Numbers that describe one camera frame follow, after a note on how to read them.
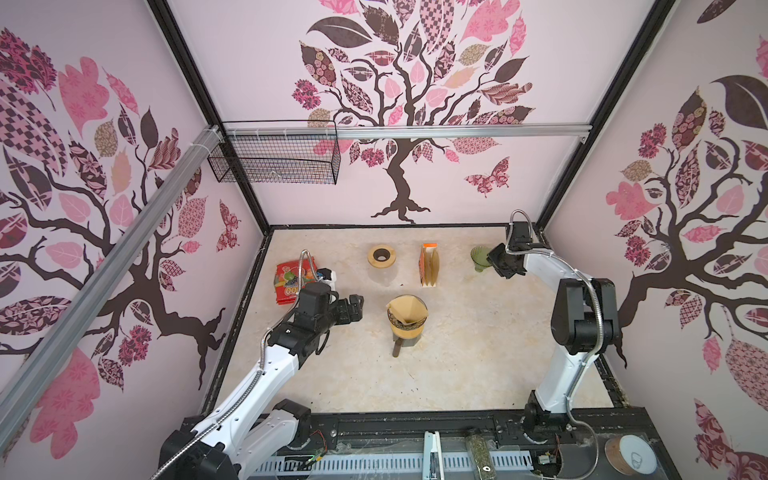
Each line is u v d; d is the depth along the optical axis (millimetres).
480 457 673
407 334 811
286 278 997
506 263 835
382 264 976
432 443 701
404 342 869
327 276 707
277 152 948
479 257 1001
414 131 944
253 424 461
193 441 387
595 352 494
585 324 515
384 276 979
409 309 808
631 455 657
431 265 1061
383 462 697
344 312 710
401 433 746
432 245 1133
